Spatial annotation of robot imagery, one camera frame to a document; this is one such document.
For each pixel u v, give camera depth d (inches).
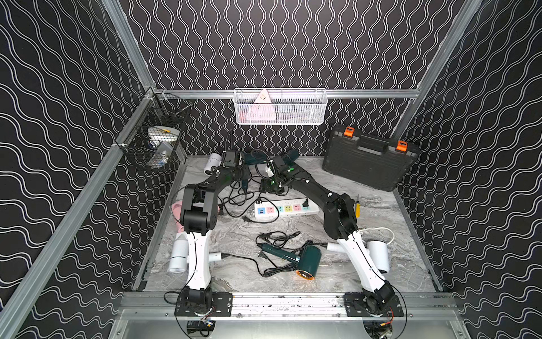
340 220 25.2
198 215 23.1
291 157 45.1
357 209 38.7
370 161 36.5
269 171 34.3
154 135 31.5
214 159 44.0
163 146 32.0
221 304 29.4
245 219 37.4
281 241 34.5
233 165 33.7
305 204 38.2
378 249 32.2
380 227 37.0
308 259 32.0
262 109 35.5
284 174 30.5
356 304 28.8
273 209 37.7
